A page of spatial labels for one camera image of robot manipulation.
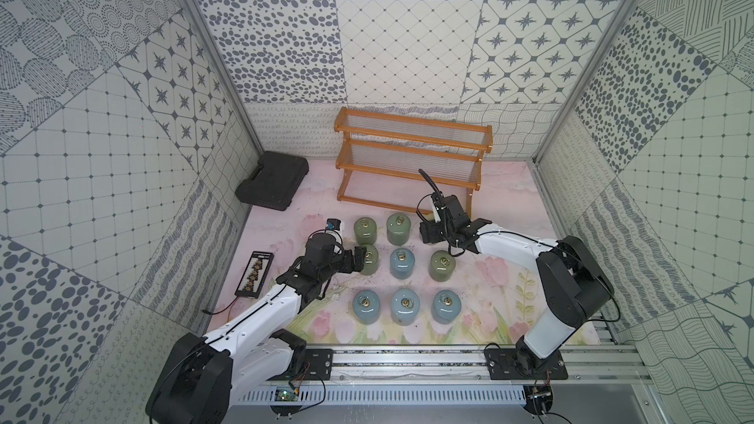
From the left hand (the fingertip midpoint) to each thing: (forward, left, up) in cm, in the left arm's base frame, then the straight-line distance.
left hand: (360, 249), depth 84 cm
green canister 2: (+10, -11, -3) cm, 16 cm away
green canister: (+9, -1, -3) cm, 10 cm away
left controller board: (-34, +16, -12) cm, 40 cm away
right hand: (+11, -23, -5) cm, 26 cm away
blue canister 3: (-15, -13, -2) cm, 20 cm away
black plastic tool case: (+30, +36, -4) cm, 47 cm away
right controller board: (-33, -47, -14) cm, 59 cm away
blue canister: (-3, -12, -3) cm, 13 cm away
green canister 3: (-2, -3, -4) cm, 5 cm away
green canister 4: (-3, -24, -3) cm, 24 cm away
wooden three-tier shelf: (+49, -17, -4) cm, 52 cm away
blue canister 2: (-15, -3, -3) cm, 16 cm away
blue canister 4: (-15, -24, -3) cm, 28 cm away
